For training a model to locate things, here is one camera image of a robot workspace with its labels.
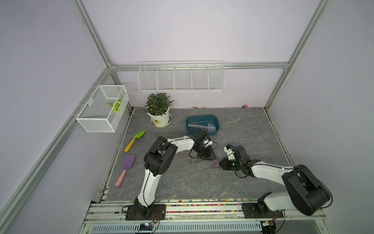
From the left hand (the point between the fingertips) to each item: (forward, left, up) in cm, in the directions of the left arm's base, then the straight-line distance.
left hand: (215, 159), depth 89 cm
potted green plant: (+34, +35, +15) cm, 51 cm away
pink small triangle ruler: (+1, +10, -3) cm, 11 cm away
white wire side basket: (+25, +63, +24) cm, 72 cm away
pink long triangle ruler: (+2, +16, -3) cm, 17 cm away
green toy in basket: (+25, +56, +27) cm, 66 cm away
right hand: (-1, -2, -2) cm, 4 cm away
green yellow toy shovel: (+22, +52, -2) cm, 57 cm away
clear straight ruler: (+29, +8, -3) cm, 30 cm away
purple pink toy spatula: (+4, +55, -3) cm, 55 cm away
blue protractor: (+26, -2, -2) cm, 26 cm away
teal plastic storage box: (+34, +4, -2) cm, 34 cm away
